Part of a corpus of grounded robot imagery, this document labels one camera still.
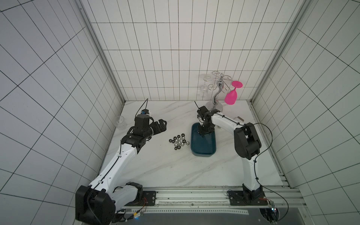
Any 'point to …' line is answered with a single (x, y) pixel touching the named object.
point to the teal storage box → (201, 146)
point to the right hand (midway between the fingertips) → (198, 133)
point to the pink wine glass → (230, 97)
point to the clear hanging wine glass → (204, 88)
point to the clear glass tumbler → (120, 123)
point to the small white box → (240, 118)
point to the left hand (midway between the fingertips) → (159, 127)
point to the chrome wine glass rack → (222, 83)
